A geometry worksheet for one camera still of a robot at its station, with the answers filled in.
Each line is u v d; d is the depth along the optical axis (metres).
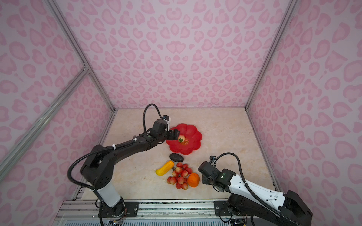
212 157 0.76
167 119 0.82
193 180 0.77
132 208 0.73
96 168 0.47
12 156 0.52
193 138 1.00
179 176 0.79
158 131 0.69
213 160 0.73
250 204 0.49
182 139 0.96
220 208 0.73
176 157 0.88
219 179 0.58
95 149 0.49
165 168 0.84
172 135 0.80
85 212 0.74
